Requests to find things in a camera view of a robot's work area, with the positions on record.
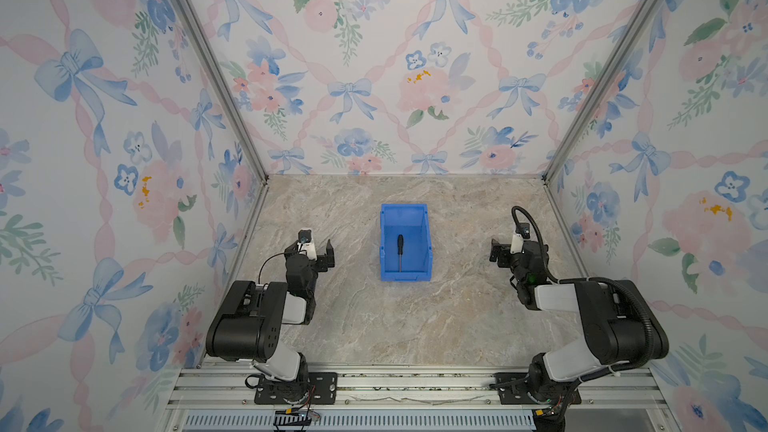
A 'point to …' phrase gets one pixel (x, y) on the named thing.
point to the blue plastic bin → (410, 221)
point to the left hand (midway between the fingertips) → (314, 239)
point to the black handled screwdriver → (400, 248)
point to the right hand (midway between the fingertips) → (509, 238)
